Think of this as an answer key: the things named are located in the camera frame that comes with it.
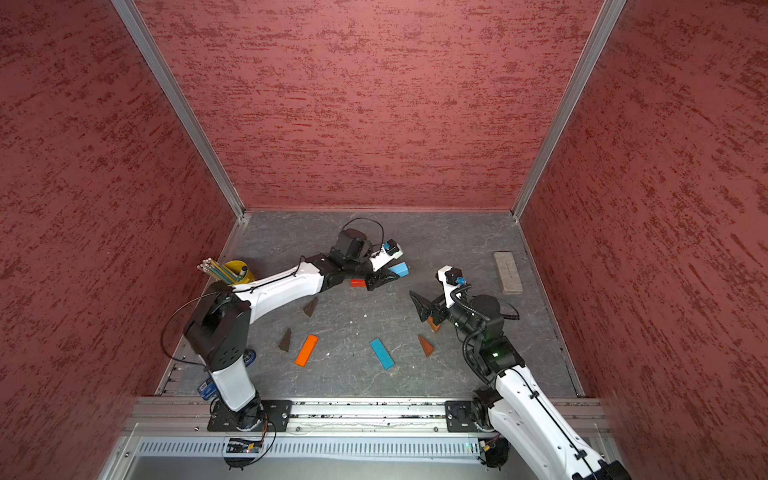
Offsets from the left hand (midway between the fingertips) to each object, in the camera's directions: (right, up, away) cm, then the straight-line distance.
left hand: (392, 275), depth 86 cm
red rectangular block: (-9, -1, -6) cm, 11 cm away
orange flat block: (-25, -22, 0) cm, 34 cm away
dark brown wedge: (-26, -11, +6) cm, 29 cm away
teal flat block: (-3, -22, -3) cm, 23 cm away
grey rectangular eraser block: (+40, -1, +14) cm, 42 cm away
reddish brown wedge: (+13, -16, +2) cm, 20 cm away
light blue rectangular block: (+3, +2, -2) cm, 4 cm away
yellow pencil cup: (-49, +2, +6) cm, 50 cm away
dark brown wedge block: (-32, -20, +1) cm, 38 cm away
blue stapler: (-49, -29, -9) cm, 57 cm away
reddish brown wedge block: (+10, -21, 0) cm, 23 cm away
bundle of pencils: (-51, +2, 0) cm, 51 cm away
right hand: (+8, -2, -10) cm, 13 cm away
